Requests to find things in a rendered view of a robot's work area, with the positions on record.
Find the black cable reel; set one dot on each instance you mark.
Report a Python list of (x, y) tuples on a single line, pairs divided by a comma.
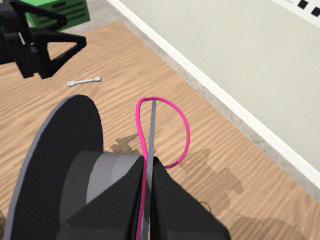
[(65, 168)]

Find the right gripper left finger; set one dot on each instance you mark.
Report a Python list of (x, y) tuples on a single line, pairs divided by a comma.
[(112, 215)]

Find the thin magenta cable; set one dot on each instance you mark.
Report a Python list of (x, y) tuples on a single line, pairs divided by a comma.
[(144, 150)]

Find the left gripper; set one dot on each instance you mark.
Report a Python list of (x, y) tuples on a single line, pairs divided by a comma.
[(12, 17)]

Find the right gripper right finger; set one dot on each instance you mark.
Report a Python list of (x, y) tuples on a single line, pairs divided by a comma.
[(181, 216)]

